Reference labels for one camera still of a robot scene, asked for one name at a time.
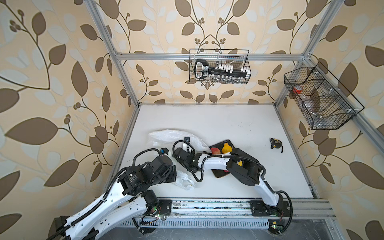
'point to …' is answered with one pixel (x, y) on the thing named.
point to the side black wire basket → (325, 103)
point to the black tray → (218, 173)
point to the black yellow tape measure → (276, 143)
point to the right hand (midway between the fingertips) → (181, 151)
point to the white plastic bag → (182, 179)
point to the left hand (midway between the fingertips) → (177, 172)
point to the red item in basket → (296, 91)
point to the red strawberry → (215, 151)
